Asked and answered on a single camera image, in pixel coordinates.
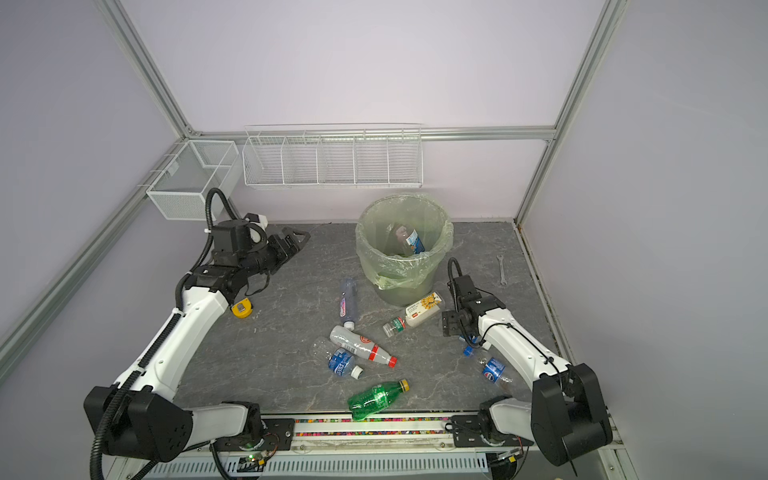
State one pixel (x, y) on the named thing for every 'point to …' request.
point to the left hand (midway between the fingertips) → (302, 246)
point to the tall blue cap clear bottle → (415, 242)
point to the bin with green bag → (400, 240)
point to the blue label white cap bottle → (340, 361)
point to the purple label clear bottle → (348, 304)
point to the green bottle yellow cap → (373, 401)
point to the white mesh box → (180, 191)
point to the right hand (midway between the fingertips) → (465, 325)
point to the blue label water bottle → (474, 341)
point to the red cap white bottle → (362, 346)
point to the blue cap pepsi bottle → (494, 370)
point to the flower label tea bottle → (413, 314)
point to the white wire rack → (333, 156)
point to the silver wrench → (500, 258)
